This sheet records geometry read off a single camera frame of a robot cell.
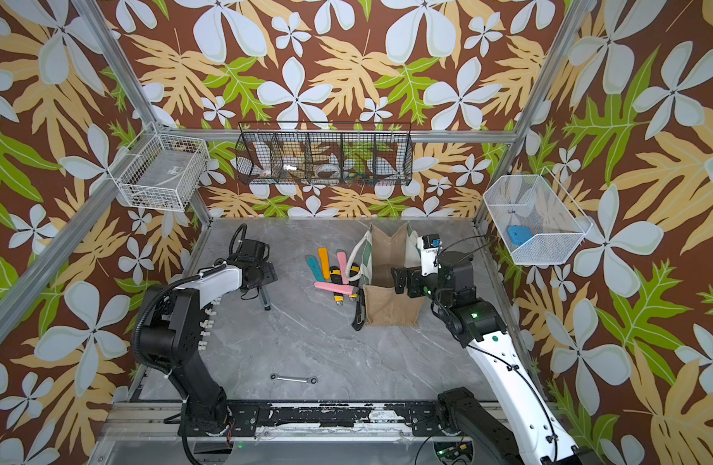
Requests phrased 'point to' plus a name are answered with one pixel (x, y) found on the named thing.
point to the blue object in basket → (518, 233)
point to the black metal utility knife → (360, 311)
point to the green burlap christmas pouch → (372, 262)
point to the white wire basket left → (160, 171)
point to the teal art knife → (315, 268)
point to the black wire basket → (325, 153)
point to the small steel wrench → (312, 380)
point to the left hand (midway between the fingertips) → (264, 272)
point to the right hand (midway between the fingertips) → (406, 265)
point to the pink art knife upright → (343, 263)
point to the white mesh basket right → (537, 219)
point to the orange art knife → (325, 259)
